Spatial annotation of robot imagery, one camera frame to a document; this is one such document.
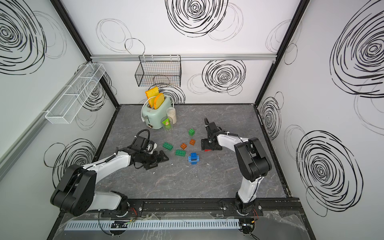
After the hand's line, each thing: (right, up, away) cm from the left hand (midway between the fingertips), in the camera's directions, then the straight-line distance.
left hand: (163, 161), depth 86 cm
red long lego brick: (+26, +5, +7) cm, 28 cm away
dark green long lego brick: (+1, +7, +10) cm, 12 cm away
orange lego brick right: (+17, +10, +11) cm, 22 cm away
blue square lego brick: (+18, +4, -3) cm, 19 cm away
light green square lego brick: (+16, +16, +14) cm, 27 cm away
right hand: (+28, +7, +10) cm, 30 cm away
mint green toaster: (-8, +31, +10) cm, 33 cm away
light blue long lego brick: (+18, -1, +2) cm, 18 cm away
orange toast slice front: (-5, +37, +8) cm, 38 cm away
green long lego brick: (+11, +3, +7) cm, 13 cm away
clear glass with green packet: (0, +22, +16) cm, 27 cm away
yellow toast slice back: (-11, +42, +12) cm, 45 cm away
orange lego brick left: (+11, +7, +9) cm, 16 cm away
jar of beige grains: (+2, +29, +16) cm, 33 cm away
